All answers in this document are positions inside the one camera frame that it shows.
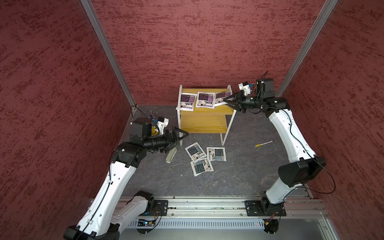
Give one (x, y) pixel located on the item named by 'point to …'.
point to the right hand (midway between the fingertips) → (224, 103)
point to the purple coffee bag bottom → (219, 97)
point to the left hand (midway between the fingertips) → (182, 142)
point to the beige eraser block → (170, 155)
